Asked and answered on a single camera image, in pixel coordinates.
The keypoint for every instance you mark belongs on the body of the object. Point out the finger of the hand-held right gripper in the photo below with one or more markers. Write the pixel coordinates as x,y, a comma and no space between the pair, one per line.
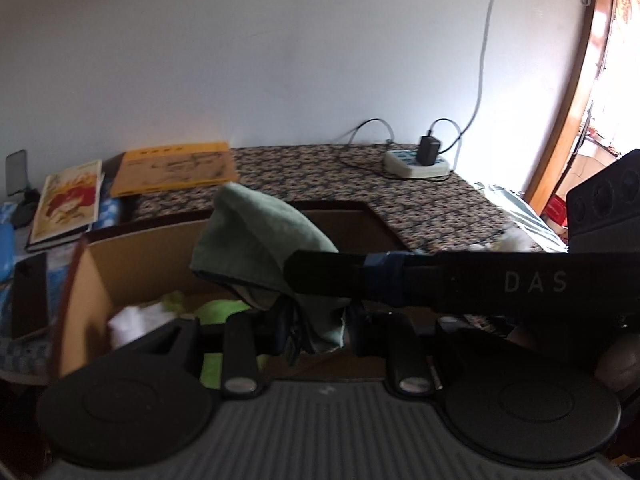
450,280

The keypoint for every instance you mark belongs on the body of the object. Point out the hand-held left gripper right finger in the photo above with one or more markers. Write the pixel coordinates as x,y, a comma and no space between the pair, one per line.
362,332

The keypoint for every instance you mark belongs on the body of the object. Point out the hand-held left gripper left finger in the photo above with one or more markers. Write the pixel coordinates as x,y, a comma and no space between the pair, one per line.
286,335

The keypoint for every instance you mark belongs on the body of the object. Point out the bright green plush toy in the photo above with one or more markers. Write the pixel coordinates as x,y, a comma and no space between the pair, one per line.
215,310

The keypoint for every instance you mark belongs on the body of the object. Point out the green towel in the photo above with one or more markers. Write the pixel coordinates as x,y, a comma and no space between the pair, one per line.
250,240

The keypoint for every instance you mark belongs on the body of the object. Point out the white fluffy plush toy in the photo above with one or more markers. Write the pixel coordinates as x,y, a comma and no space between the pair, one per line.
137,325

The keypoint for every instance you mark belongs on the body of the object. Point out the brown cardboard box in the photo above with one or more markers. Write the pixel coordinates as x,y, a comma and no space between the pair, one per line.
150,265

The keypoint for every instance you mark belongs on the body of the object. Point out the red box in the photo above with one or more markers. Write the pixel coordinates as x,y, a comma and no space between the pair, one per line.
556,210

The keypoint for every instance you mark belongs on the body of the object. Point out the pale striped sheet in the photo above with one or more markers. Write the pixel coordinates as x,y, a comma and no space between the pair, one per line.
530,220

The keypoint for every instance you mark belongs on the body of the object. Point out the white power strip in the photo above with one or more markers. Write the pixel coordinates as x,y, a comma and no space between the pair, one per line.
405,166

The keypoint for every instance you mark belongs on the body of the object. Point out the black charger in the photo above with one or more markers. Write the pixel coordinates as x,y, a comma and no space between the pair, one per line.
429,151

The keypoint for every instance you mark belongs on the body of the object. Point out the yellow cover book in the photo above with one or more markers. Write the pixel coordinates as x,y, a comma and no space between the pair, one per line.
175,167

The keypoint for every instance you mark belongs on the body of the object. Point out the illustrated white cover book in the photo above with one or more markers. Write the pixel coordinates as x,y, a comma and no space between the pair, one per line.
67,205

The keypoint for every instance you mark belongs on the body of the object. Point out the flat black smartphone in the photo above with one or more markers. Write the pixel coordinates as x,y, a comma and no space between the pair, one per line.
30,295

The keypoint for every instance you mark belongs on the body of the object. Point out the blue checkered cloth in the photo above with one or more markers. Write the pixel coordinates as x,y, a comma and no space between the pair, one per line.
10,310

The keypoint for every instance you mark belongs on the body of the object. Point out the small dark stand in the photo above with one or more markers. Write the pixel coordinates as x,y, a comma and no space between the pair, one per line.
26,210

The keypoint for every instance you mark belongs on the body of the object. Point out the upright grey smartphone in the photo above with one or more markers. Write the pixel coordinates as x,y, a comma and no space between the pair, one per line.
16,172

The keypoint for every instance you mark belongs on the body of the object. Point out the wooden door frame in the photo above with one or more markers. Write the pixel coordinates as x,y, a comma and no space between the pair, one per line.
565,110

